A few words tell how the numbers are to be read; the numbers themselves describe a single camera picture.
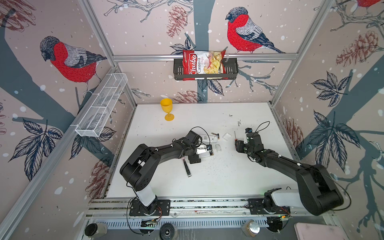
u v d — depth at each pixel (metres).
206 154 0.92
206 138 0.98
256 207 0.75
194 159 0.83
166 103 1.04
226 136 1.01
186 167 0.87
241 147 0.83
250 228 0.60
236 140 0.99
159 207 0.73
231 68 0.95
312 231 0.65
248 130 0.82
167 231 0.59
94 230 0.61
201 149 0.81
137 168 0.45
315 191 0.42
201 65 0.88
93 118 0.73
